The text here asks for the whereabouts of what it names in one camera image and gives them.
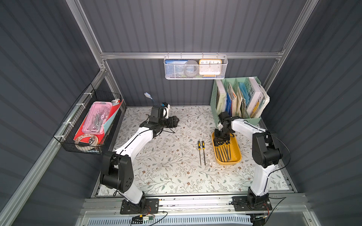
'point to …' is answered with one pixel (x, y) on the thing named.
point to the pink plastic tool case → (94, 123)
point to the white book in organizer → (256, 98)
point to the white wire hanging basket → (180, 74)
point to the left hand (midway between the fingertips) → (172, 118)
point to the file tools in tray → (223, 150)
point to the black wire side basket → (66, 133)
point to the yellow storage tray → (235, 153)
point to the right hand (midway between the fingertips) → (219, 139)
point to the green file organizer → (243, 98)
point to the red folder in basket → (100, 138)
